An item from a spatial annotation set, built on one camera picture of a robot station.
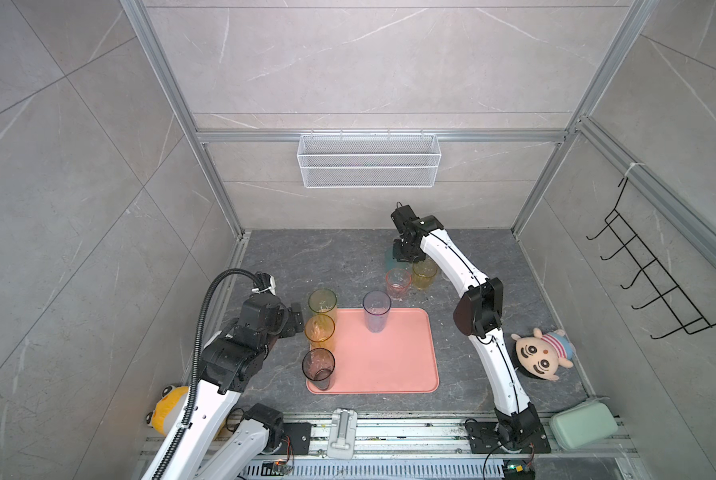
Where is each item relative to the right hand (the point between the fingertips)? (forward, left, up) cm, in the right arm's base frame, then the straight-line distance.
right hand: (402, 254), depth 100 cm
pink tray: (-32, +3, -11) cm, 34 cm away
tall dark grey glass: (-36, +27, -5) cm, 45 cm away
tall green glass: (-19, +26, +2) cm, 32 cm away
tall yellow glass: (-27, +26, -1) cm, 38 cm away
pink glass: (-8, +2, -6) cm, 10 cm away
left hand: (-27, +33, +15) cm, 45 cm away
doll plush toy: (-35, -35, -3) cm, 50 cm away
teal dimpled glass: (-7, +5, +4) cm, 10 cm away
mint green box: (-51, -41, -8) cm, 66 cm away
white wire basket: (+25, +10, +21) cm, 34 cm away
